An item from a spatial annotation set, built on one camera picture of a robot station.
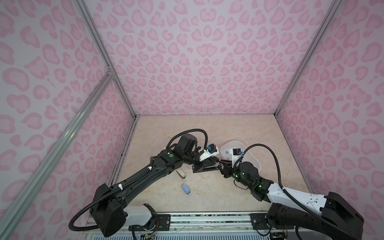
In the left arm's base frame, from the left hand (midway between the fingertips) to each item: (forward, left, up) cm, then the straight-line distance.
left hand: (213, 157), depth 72 cm
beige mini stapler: (+1, +18, -20) cm, 26 cm away
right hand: (+1, -3, -7) cm, 8 cm away
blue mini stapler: (-8, +14, -20) cm, 26 cm away
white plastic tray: (+10, -23, -19) cm, 32 cm away
